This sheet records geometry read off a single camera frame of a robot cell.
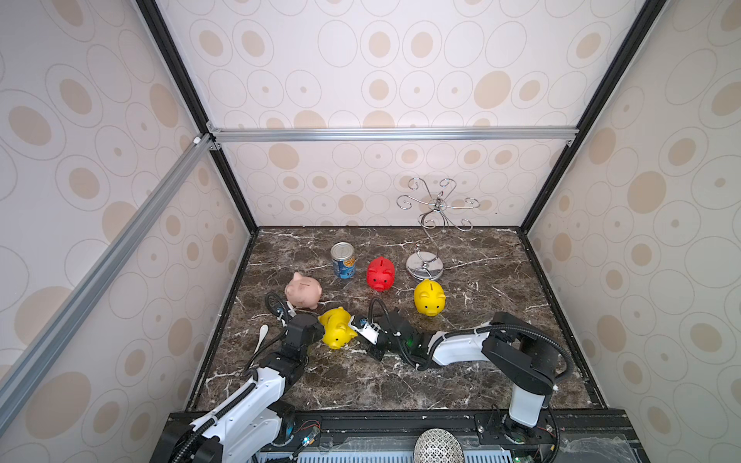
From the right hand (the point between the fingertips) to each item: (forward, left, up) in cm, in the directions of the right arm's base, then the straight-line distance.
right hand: (366, 330), depth 87 cm
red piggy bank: (+17, -4, +5) cm, 19 cm away
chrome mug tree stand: (+28, -20, -1) cm, 35 cm away
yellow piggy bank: (+10, -19, +4) cm, 22 cm away
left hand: (+2, +14, +3) cm, 14 cm away
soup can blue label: (+22, +9, +6) cm, 24 cm away
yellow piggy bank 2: (-3, +8, +6) cm, 10 cm away
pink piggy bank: (+9, +20, +6) cm, 23 cm away
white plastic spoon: (-1, +32, -2) cm, 32 cm away
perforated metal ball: (-28, -20, -3) cm, 35 cm away
